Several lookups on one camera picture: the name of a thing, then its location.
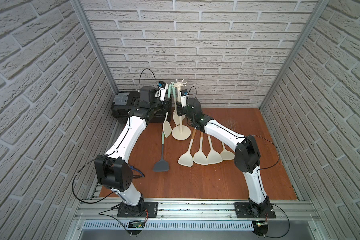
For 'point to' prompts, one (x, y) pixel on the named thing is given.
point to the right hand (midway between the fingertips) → (179, 101)
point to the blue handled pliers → (136, 176)
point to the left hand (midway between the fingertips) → (171, 96)
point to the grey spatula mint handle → (162, 165)
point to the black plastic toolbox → (124, 101)
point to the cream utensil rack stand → (180, 132)
